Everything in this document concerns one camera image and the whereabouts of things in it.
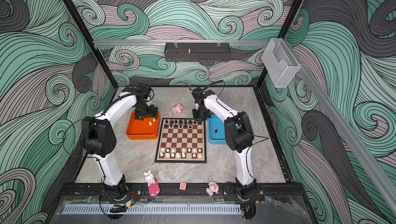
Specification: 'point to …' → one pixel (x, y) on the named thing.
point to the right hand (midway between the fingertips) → (199, 119)
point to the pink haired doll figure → (213, 188)
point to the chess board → (181, 140)
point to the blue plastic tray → (216, 130)
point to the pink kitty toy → (178, 109)
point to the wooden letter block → (182, 186)
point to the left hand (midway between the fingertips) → (151, 116)
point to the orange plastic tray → (147, 129)
